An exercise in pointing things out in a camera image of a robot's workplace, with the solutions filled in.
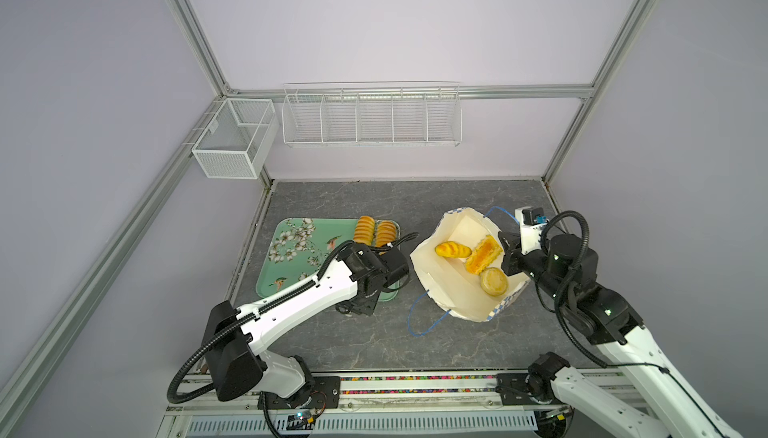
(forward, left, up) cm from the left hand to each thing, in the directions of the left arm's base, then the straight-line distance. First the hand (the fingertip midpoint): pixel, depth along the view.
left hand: (350, 306), depth 72 cm
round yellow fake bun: (+9, -41, -10) cm, 43 cm away
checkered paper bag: (+18, -34, -15) cm, 41 cm away
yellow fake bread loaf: (+29, -10, -11) cm, 33 cm away
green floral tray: (+27, +21, -16) cm, 38 cm away
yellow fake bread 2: (+16, -39, -9) cm, 43 cm away
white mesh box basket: (+60, +40, +7) cm, 72 cm away
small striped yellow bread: (+19, -30, -9) cm, 37 cm away
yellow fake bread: (+31, -2, -13) cm, 34 cm away
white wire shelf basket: (+60, -8, +14) cm, 62 cm away
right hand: (+9, -37, +14) cm, 40 cm away
